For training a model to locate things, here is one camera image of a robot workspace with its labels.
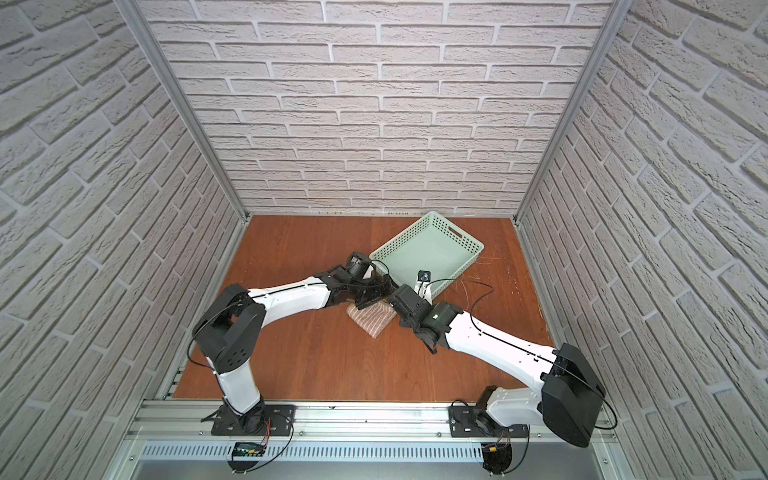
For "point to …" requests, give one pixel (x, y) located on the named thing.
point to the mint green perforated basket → (431, 243)
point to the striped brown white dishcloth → (373, 318)
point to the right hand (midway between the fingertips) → (405, 311)
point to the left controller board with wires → (248, 449)
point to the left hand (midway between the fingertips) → (389, 285)
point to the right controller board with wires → (497, 456)
